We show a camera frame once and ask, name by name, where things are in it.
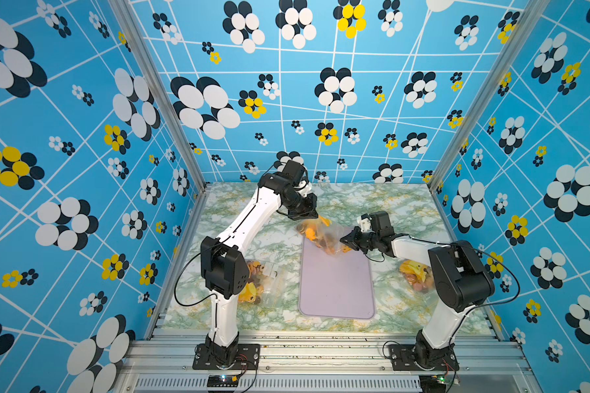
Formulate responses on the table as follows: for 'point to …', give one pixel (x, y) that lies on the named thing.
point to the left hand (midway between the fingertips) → (322, 212)
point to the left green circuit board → (222, 381)
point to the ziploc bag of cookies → (326, 234)
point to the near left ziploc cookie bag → (264, 286)
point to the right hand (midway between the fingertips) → (343, 238)
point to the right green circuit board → (433, 384)
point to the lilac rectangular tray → (335, 286)
